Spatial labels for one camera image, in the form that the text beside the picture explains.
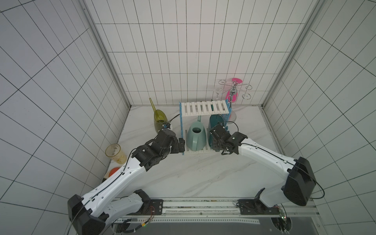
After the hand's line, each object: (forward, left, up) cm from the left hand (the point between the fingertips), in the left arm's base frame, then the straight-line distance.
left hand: (174, 145), depth 75 cm
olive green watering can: (+29, +13, -12) cm, 34 cm away
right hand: (+5, -21, -7) cm, 23 cm away
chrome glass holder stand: (+36, -42, +10) cm, 56 cm away
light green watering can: (+6, -12, -3) cm, 14 cm away
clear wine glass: (+34, -26, +9) cm, 44 cm away
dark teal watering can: (+17, -24, 0) cm, 30 cm away
